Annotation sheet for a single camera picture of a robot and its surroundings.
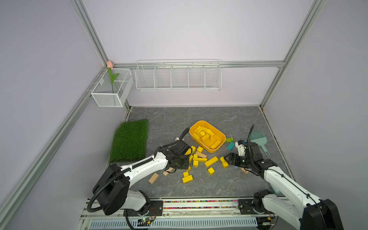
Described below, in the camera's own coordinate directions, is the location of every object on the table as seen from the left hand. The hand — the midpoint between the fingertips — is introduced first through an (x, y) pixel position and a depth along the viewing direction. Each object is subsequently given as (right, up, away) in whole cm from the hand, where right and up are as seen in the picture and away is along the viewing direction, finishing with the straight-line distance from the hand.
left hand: (185, 165), depth 82 cm
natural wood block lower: (-19, -8, +1) cm, 21 cm away
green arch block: (+30, +13, +17) cm, 37 cm away
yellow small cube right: (+15, -4, +2) cm, 16 cm away
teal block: (+30, +9, +13) cm, 34 cm away
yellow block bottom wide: (+1, -7, 0) cm, 7 cm away
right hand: (+26, +4, +3) cm, 26 cm away
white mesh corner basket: (-46, +47, +7) cm, 66 cm away
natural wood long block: (-12, -5, +3) cm, 13 cm away
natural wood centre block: (+10, +4, +9) cm, 14 cm away
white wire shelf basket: (-6, +58, +15) cm, 60 cm away
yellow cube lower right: (+24, 0, +2) cm, 24 cm away
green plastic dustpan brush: (+53, +11, +17) cm, 56 cm away
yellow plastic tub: (+15, +15, +17) cm, 27 cm away
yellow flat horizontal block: (+9, +2, +7) cm, 12 cm away
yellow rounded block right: (+22, +2, +4) cm, 23 cm away
